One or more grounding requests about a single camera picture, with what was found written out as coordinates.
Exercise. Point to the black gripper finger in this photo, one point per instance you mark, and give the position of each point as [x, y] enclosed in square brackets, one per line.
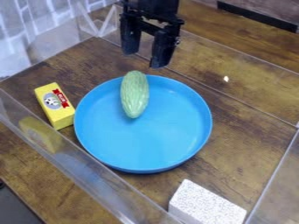
[130, 34]
[166, 40]

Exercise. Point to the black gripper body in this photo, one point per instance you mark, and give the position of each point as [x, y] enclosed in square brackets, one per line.
[155, 14]

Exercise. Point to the green bitter gourd toy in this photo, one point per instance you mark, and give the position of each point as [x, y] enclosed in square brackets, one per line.
[134, 93]

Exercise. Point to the blue round tray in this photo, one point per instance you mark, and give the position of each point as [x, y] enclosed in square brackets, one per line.
[160, 139]

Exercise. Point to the yellow box with cow label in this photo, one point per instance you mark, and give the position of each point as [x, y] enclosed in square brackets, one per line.
[55, 105]

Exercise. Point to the white speckled foam block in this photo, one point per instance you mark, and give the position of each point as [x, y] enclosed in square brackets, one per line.
[198, 206]

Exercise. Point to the clear acrylic front wall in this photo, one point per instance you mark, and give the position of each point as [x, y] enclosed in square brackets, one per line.
[127, 204]

